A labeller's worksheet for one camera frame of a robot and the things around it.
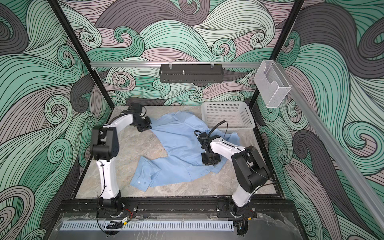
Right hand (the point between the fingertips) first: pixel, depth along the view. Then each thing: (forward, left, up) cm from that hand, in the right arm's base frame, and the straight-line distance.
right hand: (209, 163), depth 89 cm
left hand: (+25, +39, +5) cm, 47 cm away
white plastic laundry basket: (+40, -25, 0) cm, 47 cm away
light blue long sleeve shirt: (+23, +19, 0) cm, 30 cm away
